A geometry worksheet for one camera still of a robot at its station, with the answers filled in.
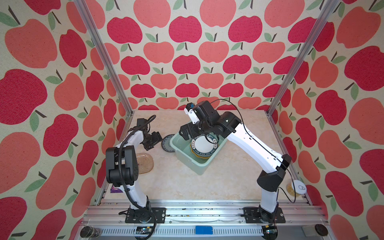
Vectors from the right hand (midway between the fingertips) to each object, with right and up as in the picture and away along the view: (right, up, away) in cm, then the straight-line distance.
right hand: (190, 127), depth 71 cm
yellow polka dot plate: (+4, -18, +22) cm, 29 cm away
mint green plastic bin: (-5, -11, +6) cm, 14 cm away
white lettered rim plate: (+9, -13, +28) cm, 32 cm away
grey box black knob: (+54, -44, -9) cm, 70 cm away
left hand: (-20, -10, +24) cm, 33 cm away
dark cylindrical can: (-43, -44, -10) cm, 62 cm away
